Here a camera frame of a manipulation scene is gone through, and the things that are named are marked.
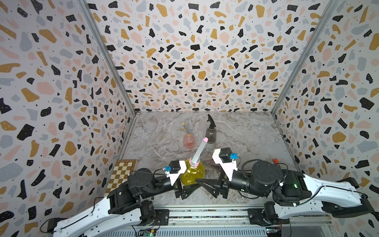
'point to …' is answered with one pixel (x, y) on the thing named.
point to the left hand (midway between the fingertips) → (199, 173)
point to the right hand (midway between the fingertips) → (202, 173)
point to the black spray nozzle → (212, 124)
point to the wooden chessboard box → (123, 168)
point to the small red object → (276, 161)
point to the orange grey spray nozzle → (185, 128)
